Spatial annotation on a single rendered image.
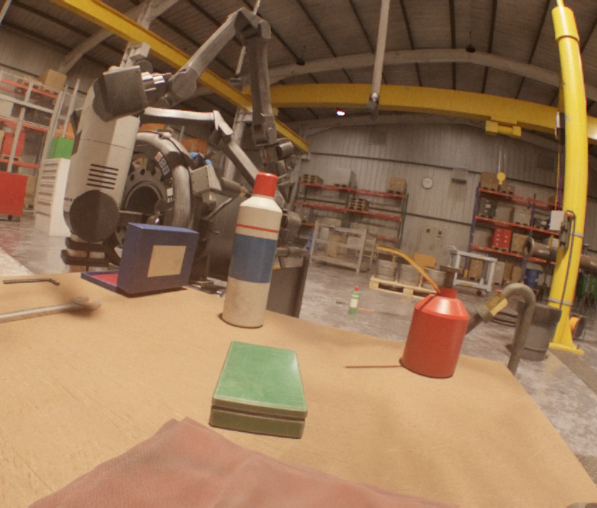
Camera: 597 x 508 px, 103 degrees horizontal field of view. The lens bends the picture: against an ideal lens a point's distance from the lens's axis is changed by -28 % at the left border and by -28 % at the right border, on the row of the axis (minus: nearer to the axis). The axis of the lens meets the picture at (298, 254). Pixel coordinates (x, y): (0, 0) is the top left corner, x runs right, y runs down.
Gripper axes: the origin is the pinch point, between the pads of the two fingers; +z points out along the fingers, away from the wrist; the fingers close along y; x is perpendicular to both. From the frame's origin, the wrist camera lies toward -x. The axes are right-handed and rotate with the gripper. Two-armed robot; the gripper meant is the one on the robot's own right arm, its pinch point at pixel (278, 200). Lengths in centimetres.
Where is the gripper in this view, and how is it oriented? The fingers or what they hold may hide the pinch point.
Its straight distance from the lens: 121.2
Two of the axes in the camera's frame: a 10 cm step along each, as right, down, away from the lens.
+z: 1.8, 8.9, 4.2
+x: -6.7, 4.3, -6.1
